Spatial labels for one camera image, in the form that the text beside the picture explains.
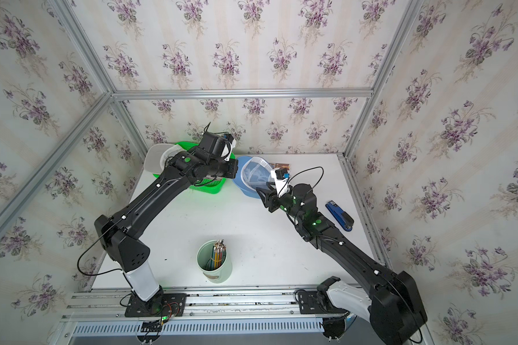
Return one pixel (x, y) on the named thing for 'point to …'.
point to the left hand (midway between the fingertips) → (240, 168)
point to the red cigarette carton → (283, 166)
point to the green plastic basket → (214, 186)
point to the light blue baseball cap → (254, 172)
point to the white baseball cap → (156, 154)
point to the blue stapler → (344, 220)
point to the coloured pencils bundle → (219, 255)
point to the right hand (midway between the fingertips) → (264, 186)
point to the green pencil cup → (219, 274)
